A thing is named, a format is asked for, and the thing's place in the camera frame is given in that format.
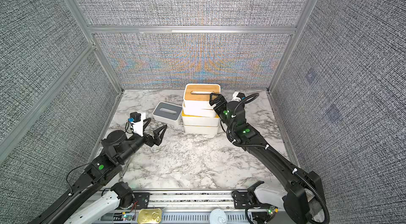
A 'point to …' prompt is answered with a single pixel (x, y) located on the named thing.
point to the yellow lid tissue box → (200, 120)
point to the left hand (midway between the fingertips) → (161, 121)
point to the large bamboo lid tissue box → (205, 130)
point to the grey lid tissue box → (168, 113)
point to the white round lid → (218, 216)
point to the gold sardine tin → (149, 216)
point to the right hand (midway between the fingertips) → (213, 94)
